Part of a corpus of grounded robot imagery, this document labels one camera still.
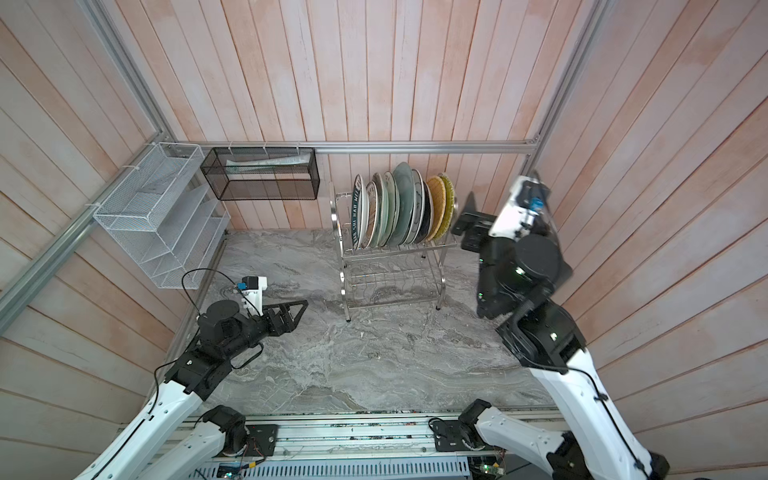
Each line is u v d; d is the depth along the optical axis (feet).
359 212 2.71
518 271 1.08
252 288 2.09
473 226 1.41
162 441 1.53
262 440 2.40
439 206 2.32
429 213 2.25
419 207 2.25
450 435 2.40
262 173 2.96
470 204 1.50
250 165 2.92
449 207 2.32
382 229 2.26
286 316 2.09
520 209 1.25
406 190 2.35
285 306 2.09
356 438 2.46
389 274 3.54
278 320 2.11
